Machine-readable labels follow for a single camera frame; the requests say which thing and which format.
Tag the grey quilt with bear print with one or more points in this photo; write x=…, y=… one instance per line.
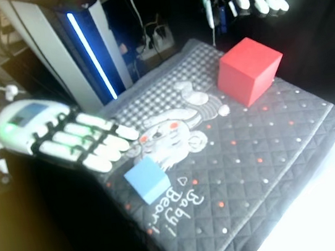
x=237, y=159

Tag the white computer tower blue light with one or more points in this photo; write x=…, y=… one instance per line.
x=51, y=54

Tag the red cube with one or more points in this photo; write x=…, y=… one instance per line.
x=248, y=70

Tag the white power strip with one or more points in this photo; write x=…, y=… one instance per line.
x=162, y=40

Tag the small blue cube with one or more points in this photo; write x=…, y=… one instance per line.
x=146, y=178

